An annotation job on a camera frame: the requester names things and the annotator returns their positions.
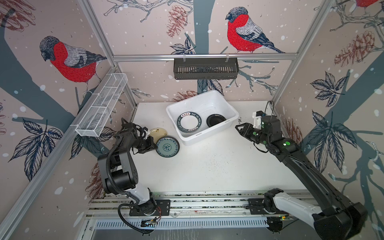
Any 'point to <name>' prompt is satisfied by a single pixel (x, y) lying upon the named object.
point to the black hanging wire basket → (206, 68)
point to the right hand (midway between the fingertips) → (235, 128)
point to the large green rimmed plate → (189, 122)
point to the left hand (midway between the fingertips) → (154, 146)
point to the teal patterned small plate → (167, 146)
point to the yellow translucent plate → (157, 133)
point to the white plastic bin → (200, 116)
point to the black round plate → (214, 119)
